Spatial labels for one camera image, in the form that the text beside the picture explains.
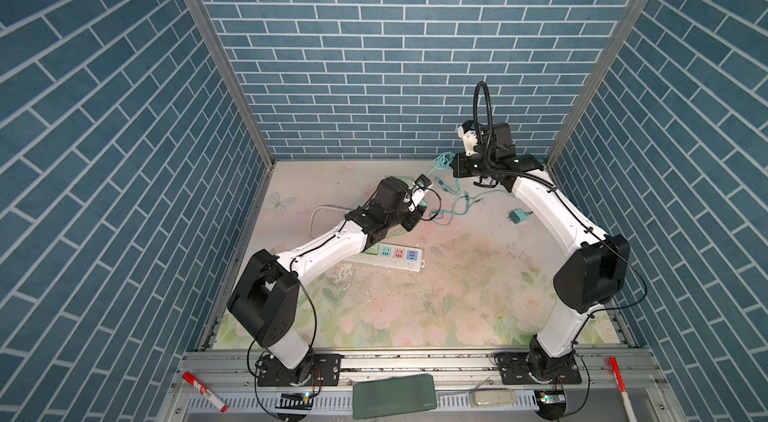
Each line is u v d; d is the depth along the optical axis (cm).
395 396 69
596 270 47
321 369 73
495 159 64
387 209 64
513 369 73
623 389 71
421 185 72
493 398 68
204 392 70
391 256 91
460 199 108
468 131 75
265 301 43
